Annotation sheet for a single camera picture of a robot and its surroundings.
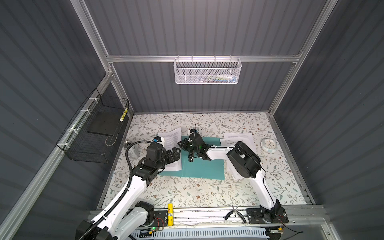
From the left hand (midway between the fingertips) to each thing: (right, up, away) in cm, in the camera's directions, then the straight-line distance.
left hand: (174, 151), depth 80 cm
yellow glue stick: (-1, -30, -7) cm, 31 cm away
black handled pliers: (+31, -30, -5) cm, 44 cm away
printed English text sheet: (-6, +5, +24) cm, 25 cm away
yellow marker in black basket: (-28, +20, +1) cm, 35 cm away
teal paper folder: (+14, -12, +10) cm, 21 cm away
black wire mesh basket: (-40, +9, -8) cm, 41 cm away
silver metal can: (-25, -1, +7) cm, 26 cm away
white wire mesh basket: (+22, +61, +43) cm, 77 cm away
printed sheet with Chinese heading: (+38, +3, +28) cm, 48 cm away
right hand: (0, +2, +15) cm, 15 cm away
